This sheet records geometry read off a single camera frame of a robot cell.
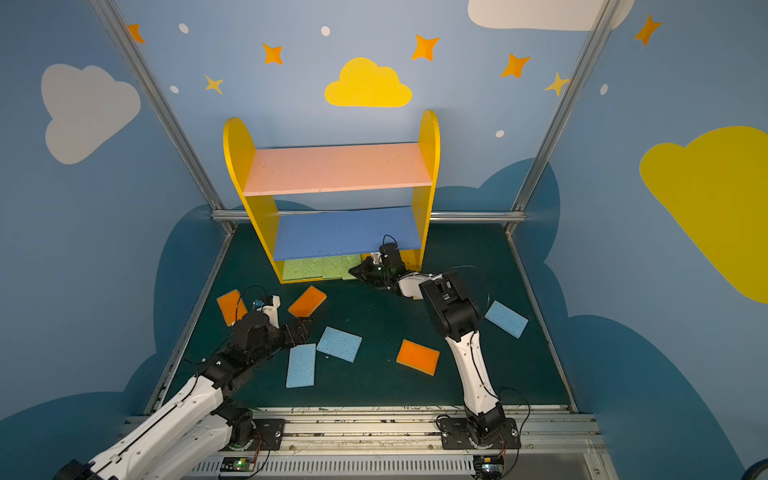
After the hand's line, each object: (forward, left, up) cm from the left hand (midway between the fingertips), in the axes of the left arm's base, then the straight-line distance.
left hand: (301, 320), depth 82 cm
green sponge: (+25, +8, -9) cm, 27 cm away
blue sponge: (-2, -10, -10) cm, 14 cm away
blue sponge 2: (-9, 0, -10) cm, 14 cm away
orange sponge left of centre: (+12, +2, -11) cm, 16 cm away
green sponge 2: (+25, +2, -8) cm, 27 cm away
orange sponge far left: (+10, +28, -12) cm, 32 cm away
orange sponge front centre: (-6, -34, -10) cm, 36 cm away
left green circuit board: (-32, +12, -12) cm, 36 cm away
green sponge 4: (+29, -11, -9) cm, 32 cm away
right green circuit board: (-32, -49, -12) cm, 60 cm away
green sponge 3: (+25, -5, -8) cm, 27 cm away
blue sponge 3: (+6, -63, -9) cm, 64 cm away
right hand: (+22, -11, -4) cm, 25 cm away
